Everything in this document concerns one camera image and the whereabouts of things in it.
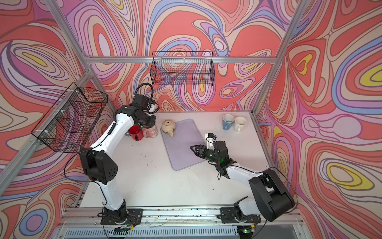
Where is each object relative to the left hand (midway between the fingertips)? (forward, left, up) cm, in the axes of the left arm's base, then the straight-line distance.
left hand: (154, 119), depth 87 cm
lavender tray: (-5, -13, -23) cm, 27 cm away
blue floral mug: (+11, -49, -13) cm, 51 cm away
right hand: (-16, -24, -9) cm, 30 cm away
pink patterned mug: (0, +5, -13) cm, 14 cm away
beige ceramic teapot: (+6, -6, -13) cm, 15 cm away
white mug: (+7, -56, -12) cm, 58 cm away
